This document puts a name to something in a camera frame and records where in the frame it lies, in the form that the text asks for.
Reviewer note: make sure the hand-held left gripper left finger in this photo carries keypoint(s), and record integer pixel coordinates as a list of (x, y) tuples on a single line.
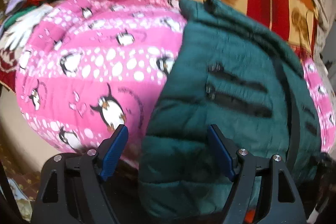
[(115, 153)]

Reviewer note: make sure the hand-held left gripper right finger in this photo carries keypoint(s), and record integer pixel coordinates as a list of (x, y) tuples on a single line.
[(220, 153)]

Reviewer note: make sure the green puffer jacket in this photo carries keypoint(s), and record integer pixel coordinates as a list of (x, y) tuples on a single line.
[(223, 69)]

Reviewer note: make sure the pink penguin print blanket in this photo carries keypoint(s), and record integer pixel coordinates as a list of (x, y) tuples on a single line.
[(105, 56)]

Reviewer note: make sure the white cloth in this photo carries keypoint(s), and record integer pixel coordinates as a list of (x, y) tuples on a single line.
[(23, 27)]

